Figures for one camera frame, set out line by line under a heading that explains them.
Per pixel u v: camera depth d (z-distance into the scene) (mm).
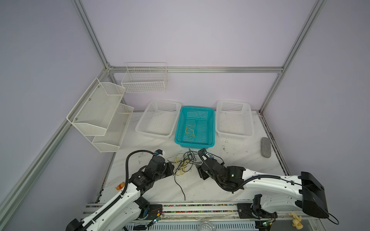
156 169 605
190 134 1046
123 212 564
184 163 820
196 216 732
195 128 1105
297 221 694
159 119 1156
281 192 453
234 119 1151
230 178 547
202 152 663
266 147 962
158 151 738
